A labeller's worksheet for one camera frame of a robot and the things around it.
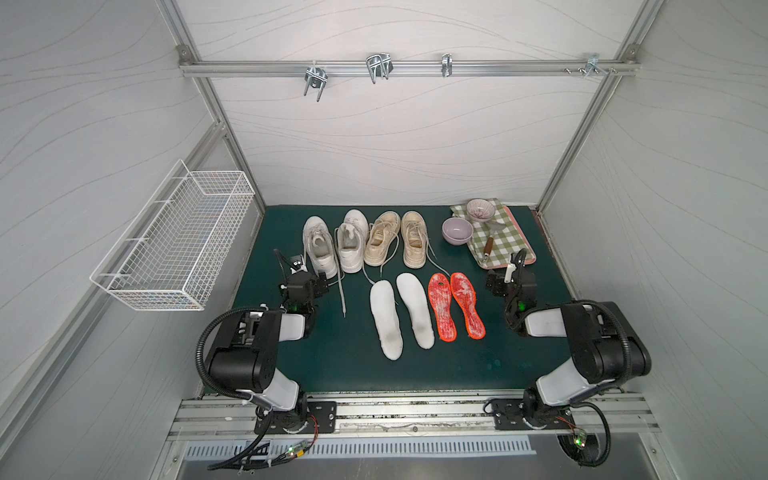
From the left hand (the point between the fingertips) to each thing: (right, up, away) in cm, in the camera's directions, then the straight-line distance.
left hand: (305, 274), depth 94 cm
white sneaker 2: (+4, +9, +6) cm, 11 cm away
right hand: (+66, +1, +1) cm, 66 cm away
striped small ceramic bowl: (+63, +23, +24) cm, 72 cm away
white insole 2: (+35, -7, +2) cm, 36 cm away
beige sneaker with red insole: (+36, +11, +12) cm, 40 cm away
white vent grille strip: (+27, -39, -24) cm, 53 cm away
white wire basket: (-24, +8, -26) cm, 36 cm away
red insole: (+51, -6, +2) cm, 52 cm away
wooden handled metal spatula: (+66, +15, +18) cm, 70 cm away
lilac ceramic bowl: (+53, +14, +17) cm, 57 cm away
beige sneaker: (+25, +11, +9) cm, 28 cm away
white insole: (+26, -13, -5) cm, 29 cm away
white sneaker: (+14, +10, +9) cm, 19 cm away
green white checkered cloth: (+66, +10, +16) cm, 69 cm away
